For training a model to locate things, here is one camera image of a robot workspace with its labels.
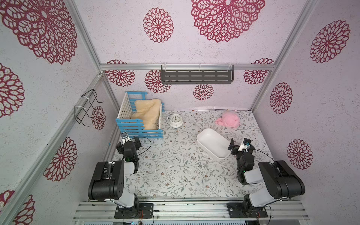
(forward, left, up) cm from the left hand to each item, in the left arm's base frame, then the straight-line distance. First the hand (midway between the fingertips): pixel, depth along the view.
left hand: (128, 139), depth 92 cm
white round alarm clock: (+21, -30, -6) cm, 37 cm away
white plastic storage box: (+1, -59, -9) cm, 59 cm away
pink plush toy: (+18, -72, -1) cm, 75 cm away
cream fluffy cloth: (+27, -10, -1) cm, 29 cm away
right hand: (-2, -73, +1) cm, 73 cm away
